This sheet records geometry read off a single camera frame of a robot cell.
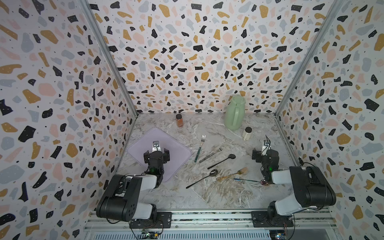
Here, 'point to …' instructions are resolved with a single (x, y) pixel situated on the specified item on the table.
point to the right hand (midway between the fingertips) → (264, 148)
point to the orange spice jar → (179, 120)
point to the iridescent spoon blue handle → (240, 179)
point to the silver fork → (220, 149)
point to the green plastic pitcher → (235, 112)
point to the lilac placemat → (178, 153)
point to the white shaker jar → (247, 133)
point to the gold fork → (241, 171)
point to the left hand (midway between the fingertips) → (158, 149)
